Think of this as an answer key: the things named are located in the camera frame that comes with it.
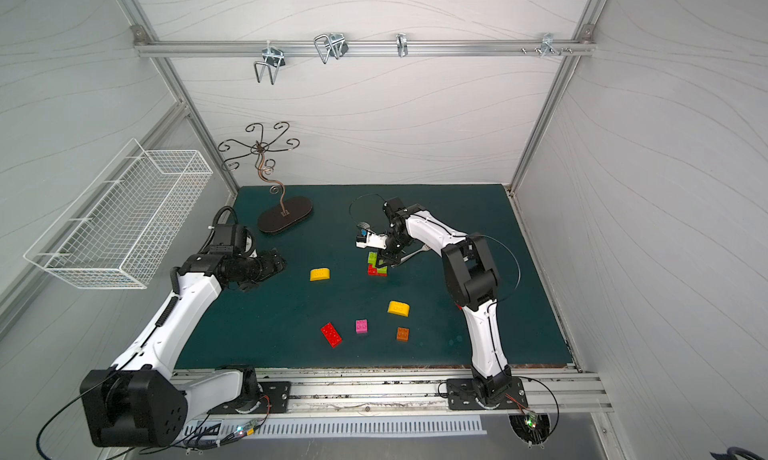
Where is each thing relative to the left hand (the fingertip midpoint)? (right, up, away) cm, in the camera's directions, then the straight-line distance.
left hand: (276, 268), depth 81 cm
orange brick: (+35, -19, +1) cm, 40 cm away
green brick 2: (+26, +1, +9) cm, 28 cm away
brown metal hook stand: (-12, +12, +28) cm, 33 cm away
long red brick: (+15, -19, +1) cm, 24 cm away
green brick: (+29, -3, +12) cm, 31 cm away
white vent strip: (+22, -36, -11) cm, 44 cm away
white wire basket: (-32, +11, -14) cm, 36 cm away
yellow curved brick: (+9, -4, +14) cm, 17 cm away
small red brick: (+26, -4, +14) cm, 29 cm away
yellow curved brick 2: (+34, -13, +7) cm, 37 cm away
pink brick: (+23, -17, +3) cm, 29 cm away
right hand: (+29, +2, +15) cm, 33 cm away
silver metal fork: (+44, +3, +20) cm, 48 cm away
